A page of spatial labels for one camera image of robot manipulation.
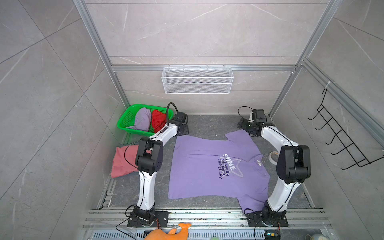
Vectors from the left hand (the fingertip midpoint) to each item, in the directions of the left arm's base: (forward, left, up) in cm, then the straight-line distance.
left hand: (182, 127), depth 102 cm
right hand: (-2, -41, +5) cm, 41 cm away
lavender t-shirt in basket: (+10, +31, -3) cm, 33 cm away
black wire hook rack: (-29, -75, +25) cm, 84 cm away
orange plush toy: (-60, +4, -4) cm, 60 cm away
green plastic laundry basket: (+13, +42, -3) cm, 44 cm away
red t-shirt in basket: (+10, +18, -1) cm, 21 cm away
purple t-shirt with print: (-26, -17, -8) cm, 32 cm away
